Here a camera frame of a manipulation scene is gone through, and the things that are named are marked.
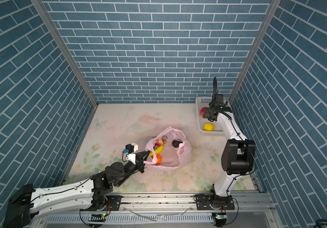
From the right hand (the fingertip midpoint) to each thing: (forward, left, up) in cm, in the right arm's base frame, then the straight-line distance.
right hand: (213, 114), depth 93 cm
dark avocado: (-17, +23, -12) cm, 31 cm away
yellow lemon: (-3, +1, -10) cm, 11 cm away
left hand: (-33, +34, +4) cm, 48 cm away
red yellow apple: (-17, +34, -11) cm, 40 cm away
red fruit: (+12, +4, -10) cm, 16 cm away
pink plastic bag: (-20, +27, -17) cm, 38 cm away
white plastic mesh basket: (+22, +4, -10) cm, 25 cm away
